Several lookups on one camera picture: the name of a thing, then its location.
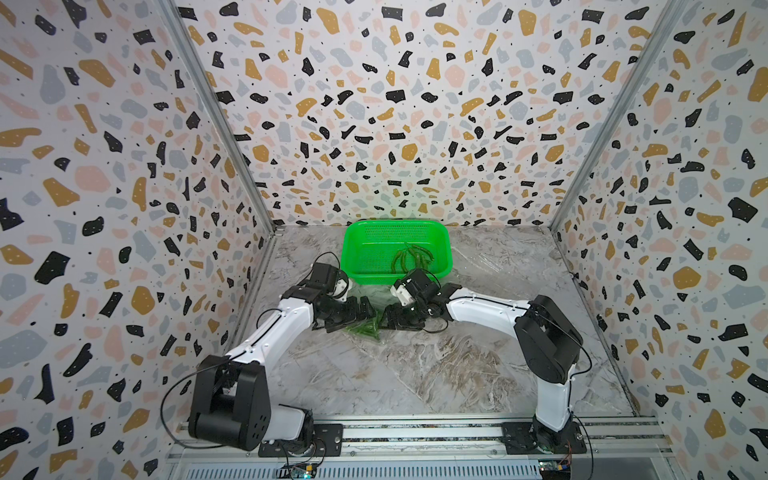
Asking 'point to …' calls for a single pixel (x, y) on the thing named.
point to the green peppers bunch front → (412, 258)
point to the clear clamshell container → (379, 298)
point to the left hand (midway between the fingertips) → (366, 315)
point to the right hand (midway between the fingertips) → (386, 327)
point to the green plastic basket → (377, 252)
